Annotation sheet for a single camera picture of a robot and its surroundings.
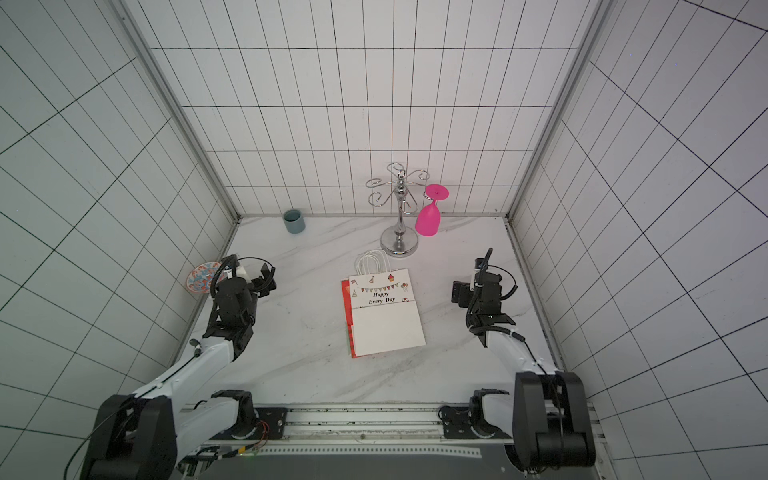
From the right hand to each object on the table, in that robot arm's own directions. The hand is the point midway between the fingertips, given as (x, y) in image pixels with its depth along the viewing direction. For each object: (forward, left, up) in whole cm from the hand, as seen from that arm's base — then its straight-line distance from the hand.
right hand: (476, 278), depth 89 cm
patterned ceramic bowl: (-1, +91, -5) cm, 91 cm away
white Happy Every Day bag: (-9, +28, -7) cm, 31 cm away
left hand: (-5, +67, +6) cm, 67 cm away
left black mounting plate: (-41, +54, -8) cm, 68 cm away
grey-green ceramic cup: (+23, +65, -2) cm, 69 cm away
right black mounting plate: (-37, +5, -9) cm, 39 cm away
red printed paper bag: (-1, +42, -8) cm, 43 cm away
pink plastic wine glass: (+18, +15, +7) cm, 24 cm away
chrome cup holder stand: (+20, +25, -8) cm, 33 cm away
